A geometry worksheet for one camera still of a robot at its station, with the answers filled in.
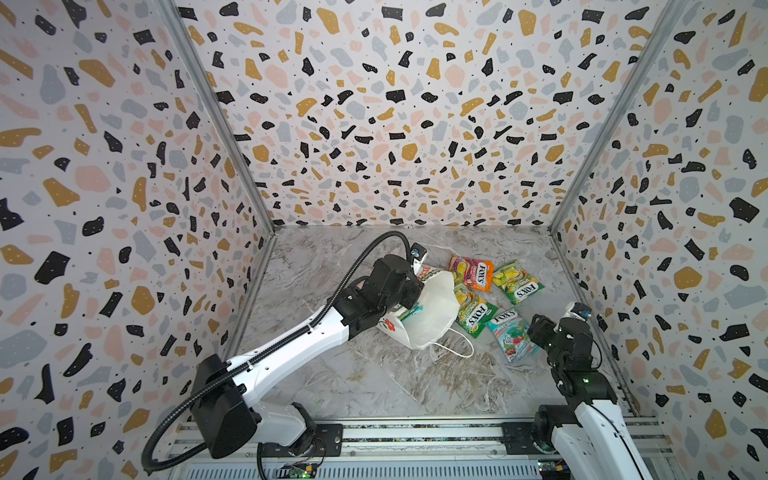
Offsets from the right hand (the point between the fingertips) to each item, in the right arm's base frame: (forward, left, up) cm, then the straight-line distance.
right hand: (539, 314), depth 81 cm
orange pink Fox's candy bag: (+22, +11, -13) cm, 28 cm away
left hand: (+5, +34, +13) cm, 37 cm away
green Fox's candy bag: (+19, -2, -13) cm, 23 cm away
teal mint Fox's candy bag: (0, +4, -12) cm, 13 cm away
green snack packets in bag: (+4, +35, -7) cm, 36 cm away
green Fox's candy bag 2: (+7, +14, -13) cm, 20 cm away
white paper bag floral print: (+3, +28, -7) cm, 29 cm away
